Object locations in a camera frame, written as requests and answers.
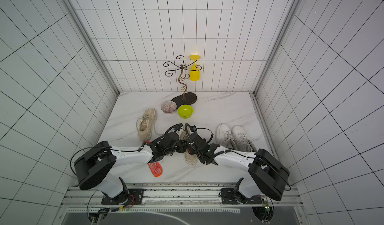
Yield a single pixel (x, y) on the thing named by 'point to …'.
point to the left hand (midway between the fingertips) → (184, 144)
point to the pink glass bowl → (168, 106)
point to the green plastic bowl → (185, 111)
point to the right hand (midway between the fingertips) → (192, 138)
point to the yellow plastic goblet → (194, 73)
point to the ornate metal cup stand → (182, 100)
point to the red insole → (155, 167)
